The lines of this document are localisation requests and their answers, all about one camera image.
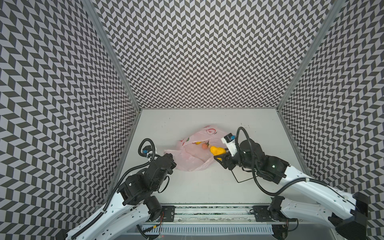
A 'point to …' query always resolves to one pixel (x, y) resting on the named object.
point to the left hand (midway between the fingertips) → (173, 156)
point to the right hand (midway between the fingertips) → (219, 159)
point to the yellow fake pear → (216, 151)
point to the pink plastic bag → (193, 153)
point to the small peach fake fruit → (205, 146)
